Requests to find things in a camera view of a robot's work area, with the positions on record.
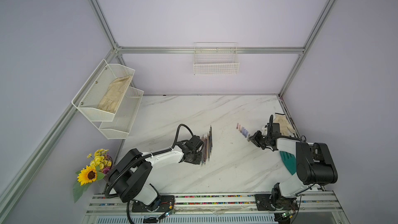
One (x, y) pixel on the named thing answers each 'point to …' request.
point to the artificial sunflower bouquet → (99, 164)
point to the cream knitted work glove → (285, 128)
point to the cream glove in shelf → (117, 88)
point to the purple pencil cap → (243, 131)
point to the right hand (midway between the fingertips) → (250, 140)
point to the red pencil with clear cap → (204, 149)
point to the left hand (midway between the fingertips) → (196, 160)
